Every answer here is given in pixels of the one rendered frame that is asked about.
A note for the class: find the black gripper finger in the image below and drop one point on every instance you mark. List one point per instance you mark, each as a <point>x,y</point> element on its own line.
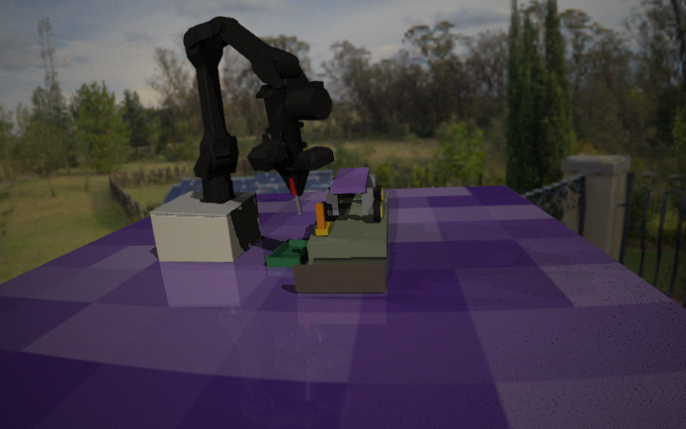
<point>284,173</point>
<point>299,177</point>

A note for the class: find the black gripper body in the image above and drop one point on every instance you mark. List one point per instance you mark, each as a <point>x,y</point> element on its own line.
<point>311,159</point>

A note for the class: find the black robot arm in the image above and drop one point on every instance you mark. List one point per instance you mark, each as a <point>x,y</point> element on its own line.
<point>288,96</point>

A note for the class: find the red-headed pin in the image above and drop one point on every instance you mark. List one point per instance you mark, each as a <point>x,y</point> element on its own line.
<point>293,190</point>

